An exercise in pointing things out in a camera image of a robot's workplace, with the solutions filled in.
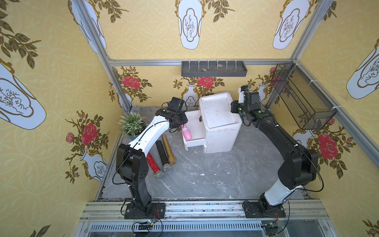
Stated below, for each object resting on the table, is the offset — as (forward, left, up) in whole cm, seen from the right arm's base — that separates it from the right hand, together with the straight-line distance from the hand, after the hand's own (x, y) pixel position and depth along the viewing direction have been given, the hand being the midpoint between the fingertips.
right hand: (228, 104), depth 86 cm
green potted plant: (-10, +56, -8) cm, 58 cm away
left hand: (-7, +26, -7) cm, 28 cm away
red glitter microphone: (-34, +39, -22) cm, 56 cm away
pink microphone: (-16, +23, -8) cm, 29 cm away
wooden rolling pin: (-25, +33, -22) cm, 47 cm away
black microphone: (-30, +35, -22) cm, 51 cm away
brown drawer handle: (-6, +16, -6) cm, 18 cm away
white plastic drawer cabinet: (-16, +4, -1) cm, 17 cm away
